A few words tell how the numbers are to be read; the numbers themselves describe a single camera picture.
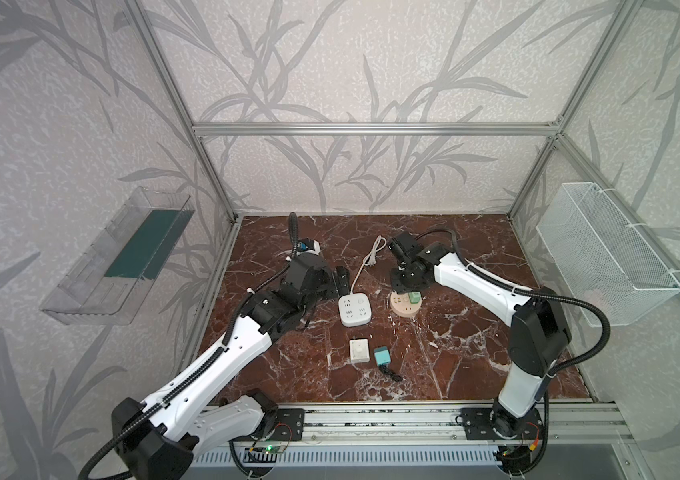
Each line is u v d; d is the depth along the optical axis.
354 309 0.91
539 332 0.47
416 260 0.63
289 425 0.73
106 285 0.63
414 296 0.91
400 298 0.94
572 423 0.76
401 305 0.94
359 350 0.84
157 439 0.37
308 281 0.54
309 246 0.65
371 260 1.05
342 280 0.66
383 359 0.83
